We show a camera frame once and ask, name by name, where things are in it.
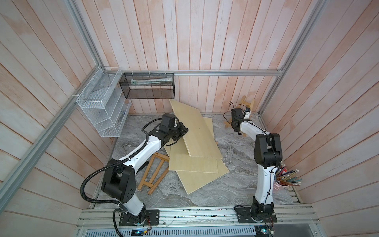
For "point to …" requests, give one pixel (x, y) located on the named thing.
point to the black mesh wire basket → (148, 85)
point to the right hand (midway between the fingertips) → (246, 122)
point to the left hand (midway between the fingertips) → (188, 130)
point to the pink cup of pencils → (283, 178)
